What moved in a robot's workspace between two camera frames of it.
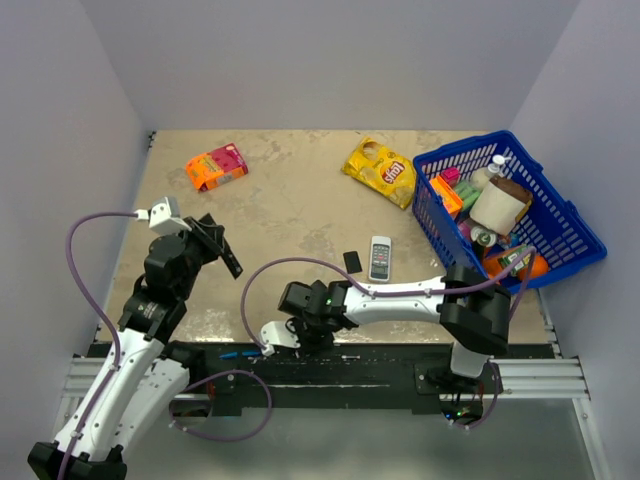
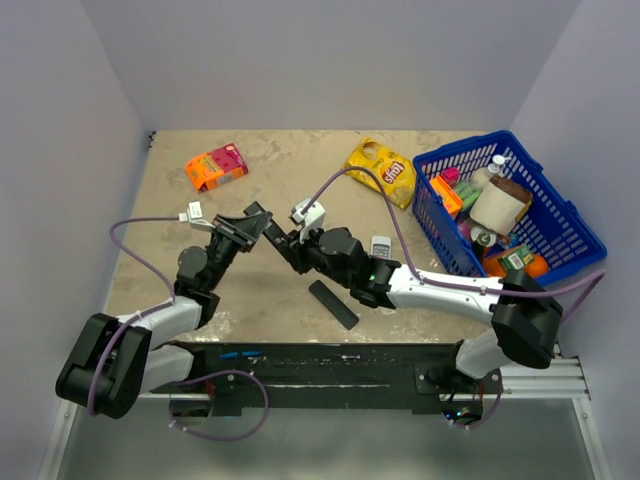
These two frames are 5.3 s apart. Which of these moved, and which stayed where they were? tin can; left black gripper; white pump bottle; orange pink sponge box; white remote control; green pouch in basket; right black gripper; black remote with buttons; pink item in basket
Moved: black remote with buttons; left black gripper; right black gripper
Stayed: pink item in basket; white pump bottle; white remote control; tin can; orange pink sponge box; green pouch in basket
